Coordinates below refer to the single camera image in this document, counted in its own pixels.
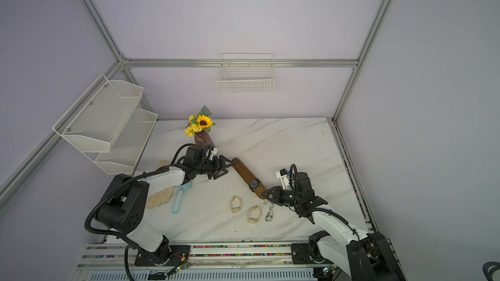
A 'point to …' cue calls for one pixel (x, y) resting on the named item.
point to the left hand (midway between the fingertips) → (231, 168)
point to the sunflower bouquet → (200, 122)
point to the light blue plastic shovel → (181, 187)
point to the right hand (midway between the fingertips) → (265, 197)
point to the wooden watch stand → (247, 176)
